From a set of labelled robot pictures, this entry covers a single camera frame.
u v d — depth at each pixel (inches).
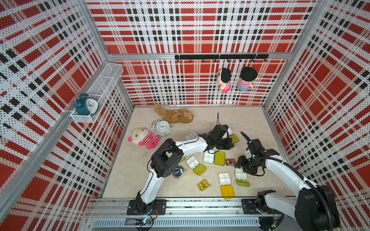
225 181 32.3
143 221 27.3
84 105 24.2
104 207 29.5
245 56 34.8
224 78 37.7
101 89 31.8
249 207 28.2
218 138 29.0
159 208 28.9
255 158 24.3
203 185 31.7
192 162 34.9
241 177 32.9
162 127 40.0
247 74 36.7
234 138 39.9
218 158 35.8
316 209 15.6
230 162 34.8
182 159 20.9
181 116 40.5
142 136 37.3
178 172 33.5
